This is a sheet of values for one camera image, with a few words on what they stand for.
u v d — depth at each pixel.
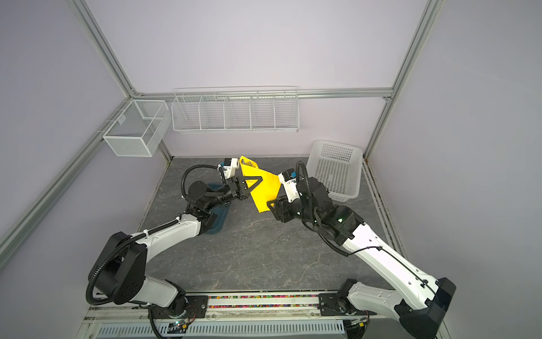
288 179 0.58
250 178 0.69
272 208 0.65
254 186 0.68
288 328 1.14
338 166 1.16
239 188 0.66
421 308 0.38
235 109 0.97
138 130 0.99
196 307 0.74
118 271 0.43
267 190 0.68
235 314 0.73
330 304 0.74
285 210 0.58
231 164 0.69
